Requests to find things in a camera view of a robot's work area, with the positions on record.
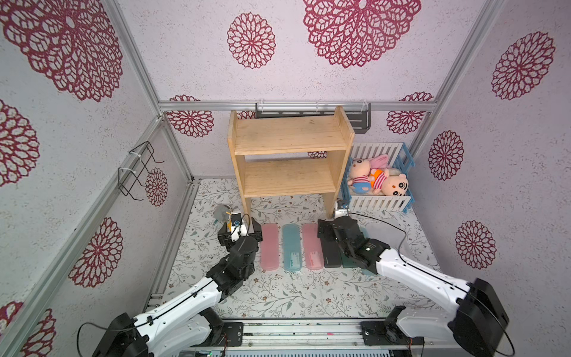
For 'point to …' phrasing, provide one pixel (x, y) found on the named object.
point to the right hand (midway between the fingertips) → (332, 222)
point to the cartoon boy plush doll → (383, 183)
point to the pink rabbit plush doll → (360, 170)
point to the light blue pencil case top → (292, 247)
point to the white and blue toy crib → (400, 158)
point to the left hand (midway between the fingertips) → (239, 222)
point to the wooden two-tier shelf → (291, 155)
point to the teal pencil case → (365, 232)
